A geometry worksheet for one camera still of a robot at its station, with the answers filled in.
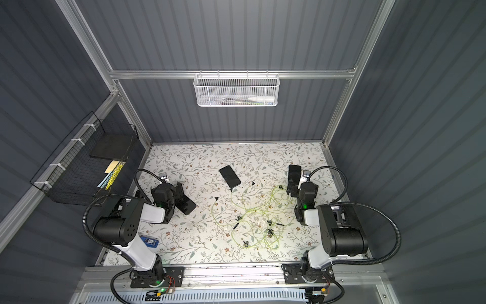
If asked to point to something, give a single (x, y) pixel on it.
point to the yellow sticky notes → (111, 166)
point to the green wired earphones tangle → (265, 211)
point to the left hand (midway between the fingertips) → (169, 184)
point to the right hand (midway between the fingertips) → (305, 181)
